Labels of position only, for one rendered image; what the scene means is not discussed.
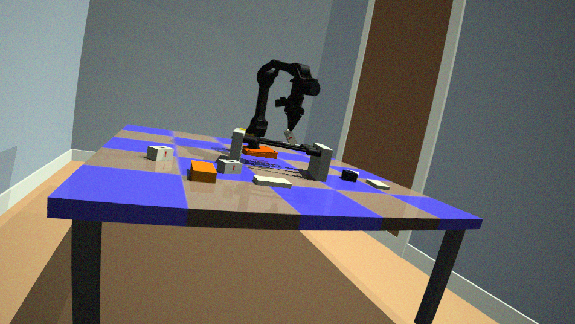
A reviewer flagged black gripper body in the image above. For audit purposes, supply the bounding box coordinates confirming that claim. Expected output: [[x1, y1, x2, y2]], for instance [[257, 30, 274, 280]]
[[284, 92, 305, 115]]

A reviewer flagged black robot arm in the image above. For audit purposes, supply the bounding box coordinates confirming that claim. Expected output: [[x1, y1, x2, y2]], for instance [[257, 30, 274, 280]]
[[245, 59, 320, 137]]

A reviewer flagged white box with red arrow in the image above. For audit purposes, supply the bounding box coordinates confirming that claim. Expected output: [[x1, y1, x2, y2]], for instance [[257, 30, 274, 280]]
[[146, 146, 174, 161]]

